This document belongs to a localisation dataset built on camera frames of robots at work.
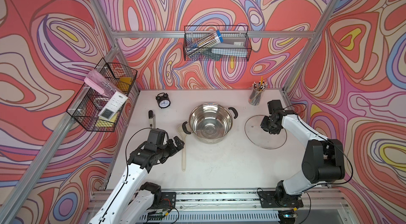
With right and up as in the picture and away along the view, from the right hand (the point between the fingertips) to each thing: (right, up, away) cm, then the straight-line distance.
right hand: (266, 130), depth 90 cm
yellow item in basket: (-76, +26, -12) cm, 81 cm away
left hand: (-48, -6, -13) cm, 50 cm away
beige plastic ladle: (-49, -4, +6) cm, 50 cm away
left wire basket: (-83, +16, -21) cm, 87 cm away
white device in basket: (-77, +15, -21) cm, 81 cm away
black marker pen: (-70, +8, +9) cm, 71 cm away
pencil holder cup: (-1, +20, +18) cm, 26 cm away
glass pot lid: (-3, -5, +1) cm, 6 cm away
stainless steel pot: (-32, +3, +11) cm, 34 cm away
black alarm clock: (-64, +17, +15) cm, 68 cm away
